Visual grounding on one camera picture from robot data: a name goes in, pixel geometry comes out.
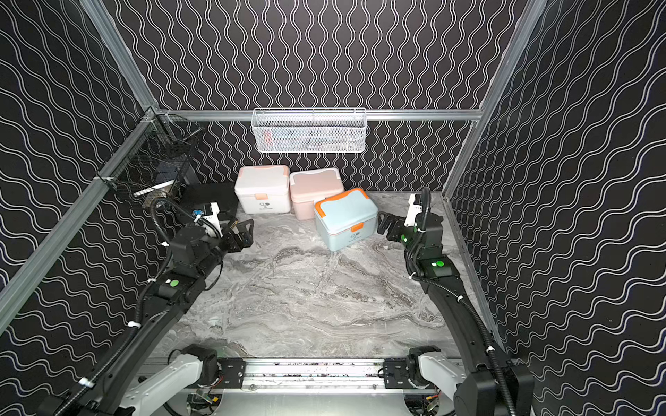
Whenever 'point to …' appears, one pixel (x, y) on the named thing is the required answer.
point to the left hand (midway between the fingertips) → (238, 218)
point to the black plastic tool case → (223, 194)
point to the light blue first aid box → (344, 219)
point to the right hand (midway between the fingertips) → (393, 213)
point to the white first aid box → (263, 190)
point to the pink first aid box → (309, 186)
